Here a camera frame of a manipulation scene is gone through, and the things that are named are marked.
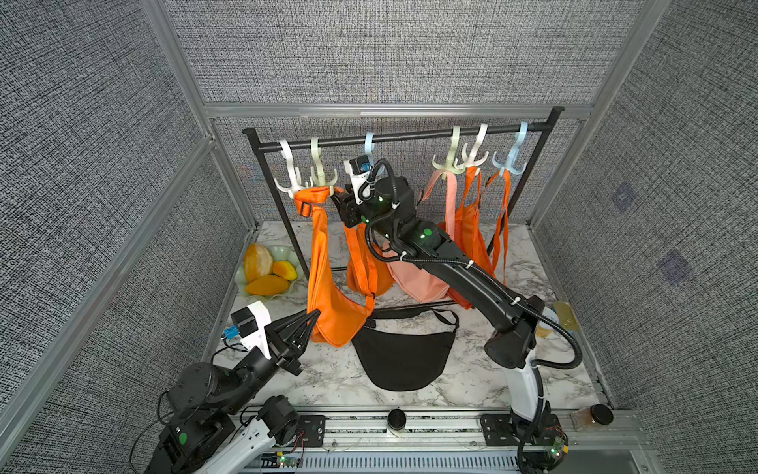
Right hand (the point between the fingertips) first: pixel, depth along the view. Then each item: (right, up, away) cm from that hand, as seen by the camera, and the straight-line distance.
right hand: (337, 180), depth 66 cm
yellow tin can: (+57, -39, +21) cm, 72 cm away
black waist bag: (+16, -47, +18) cm, 53 cm away
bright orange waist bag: (+43, -15, +16) cm, 48 cm away
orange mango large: (-27, -27, +30) cm, 48 cm away
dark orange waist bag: (+36, -11, +20) cm, 43 cm away
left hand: (-1, -26, -14) cm, 30 cm away
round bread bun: (-31, -19, +32) cm, 48 cm away
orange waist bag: (+6, -21, +11) cm, 25 cm away
